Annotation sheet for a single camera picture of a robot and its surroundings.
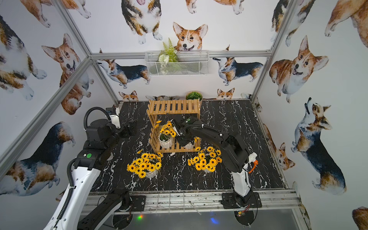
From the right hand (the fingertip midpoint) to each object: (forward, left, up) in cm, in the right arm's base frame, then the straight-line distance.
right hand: (182, 141), depth 87 cm
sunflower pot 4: (-2, -5, -3) cm, 6 cm away
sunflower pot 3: (+2, +9, +7) cm, 11 cm away
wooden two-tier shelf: (+12, +5, +18) cm, 22 cm away
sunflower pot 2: (-17, +16, +7) cm, 25 cm away
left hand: (0, +24, +23) cm, 33 cm away
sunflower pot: (-15, -14, +7) cm, 21 cm away
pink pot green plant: (+38, -7, +2) cm, 39 cm away
